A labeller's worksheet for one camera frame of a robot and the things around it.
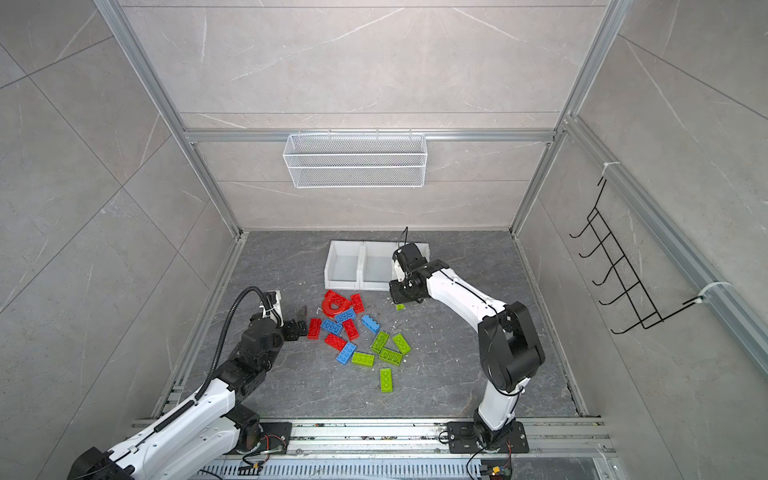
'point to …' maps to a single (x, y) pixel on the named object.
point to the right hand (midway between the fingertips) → (398, 292)
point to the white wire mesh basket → (353, 161)
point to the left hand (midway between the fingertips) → (289, 302)
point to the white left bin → (343, 265)
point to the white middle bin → (376, 268)
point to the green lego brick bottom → (386, 380)
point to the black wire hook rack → (646, 311)
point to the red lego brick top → (357, 303)
